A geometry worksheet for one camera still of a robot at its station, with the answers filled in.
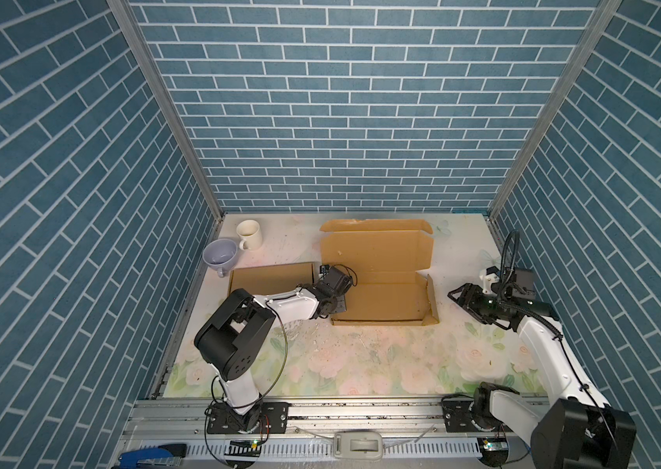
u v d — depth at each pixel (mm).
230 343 466
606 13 707
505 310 599
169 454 668
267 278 963
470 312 734
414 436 722
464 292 753
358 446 680
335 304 849
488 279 770
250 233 1027
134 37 737
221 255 1042
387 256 906
